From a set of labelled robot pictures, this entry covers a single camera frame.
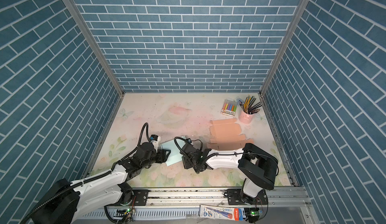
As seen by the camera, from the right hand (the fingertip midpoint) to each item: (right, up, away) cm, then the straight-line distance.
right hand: (184, 159), depth 85 cm
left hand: (-10, +4, 0) cm, 11 cm away
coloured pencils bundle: (+42, +30, +14) cm, 53 cm away
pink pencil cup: (+39, +23, +11) cm, 46 cm away
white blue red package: (+19, -19, -16) cm, 31 cm away
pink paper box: (+26, +11, +13) cm, 31 cm away
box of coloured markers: (+30, +29, +26) cm, 49 cm away
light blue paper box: (-5, +2, -2) cm, 6 cm away
